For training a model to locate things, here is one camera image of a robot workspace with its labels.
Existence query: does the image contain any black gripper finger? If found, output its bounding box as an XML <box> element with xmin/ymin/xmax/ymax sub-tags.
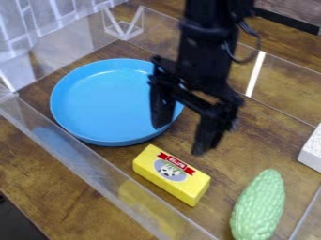
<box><xmin>192</xmin><ymin>112</ymin><xmax>229</xmax><ymax>156</ymax></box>

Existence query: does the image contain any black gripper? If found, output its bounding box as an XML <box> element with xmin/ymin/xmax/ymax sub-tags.
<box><xmin>148</xmin><ymin>18</ymin><xmax>247</xmax><ymax>132</ymax></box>

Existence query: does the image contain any yellow butter block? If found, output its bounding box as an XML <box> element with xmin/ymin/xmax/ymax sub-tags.
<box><xmin>133</xmin><ymin>144</ymin><xmax>212</xmax><ymax>207</ymax></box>

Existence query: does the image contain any green bitter gourd toy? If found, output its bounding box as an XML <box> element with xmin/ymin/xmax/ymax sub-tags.
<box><xmin>231</xmin><ymin>169</ymin><xmax>287</xmax><ymax>240</ymax></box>

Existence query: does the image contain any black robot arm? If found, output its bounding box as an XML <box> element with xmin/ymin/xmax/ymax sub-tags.
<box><xmin>150</xmin><ymin>0</ymin><xmax>257</xmax><ymax>156</ymax></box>

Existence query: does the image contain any blue round tray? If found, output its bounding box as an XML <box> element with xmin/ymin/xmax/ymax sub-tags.
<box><xmin>50</xmin><ymin>58</ymin><xmax>169</xmax><ymax>146</ymax></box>

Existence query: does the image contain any white foam block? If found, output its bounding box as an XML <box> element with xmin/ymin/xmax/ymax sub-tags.
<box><xmin>299</xmin><ymin>123</ymin><xmax>321</xmax><ymax>173</ymax></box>

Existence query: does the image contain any clear acrylic back wall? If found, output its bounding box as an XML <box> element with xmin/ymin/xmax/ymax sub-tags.
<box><xmin>103</xmin><ymin>4</ymin><xmax>321</xmax><ymax>126</ymax></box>

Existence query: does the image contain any clear acrylic wall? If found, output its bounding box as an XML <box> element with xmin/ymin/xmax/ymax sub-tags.
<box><xmin>0</xmin><ymin>84</ymin><xmax>219</xmax><ymax>240</ymax></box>
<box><xmin>103</xmin><ymin>4</ymin><xmax>321</xmax><ymax>126</ymax></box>

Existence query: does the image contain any black cable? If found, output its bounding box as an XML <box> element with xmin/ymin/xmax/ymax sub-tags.
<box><xmin>224</xmin><ymin>18</ymin><xmax>263</xmax><ymax>64</ymax></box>

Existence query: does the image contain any clear acrylic front wall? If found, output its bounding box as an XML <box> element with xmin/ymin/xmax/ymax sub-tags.
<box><xmin>0</xmin><ymin>84</ymin><xmax>219</xmax><ymax>240</ymax></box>

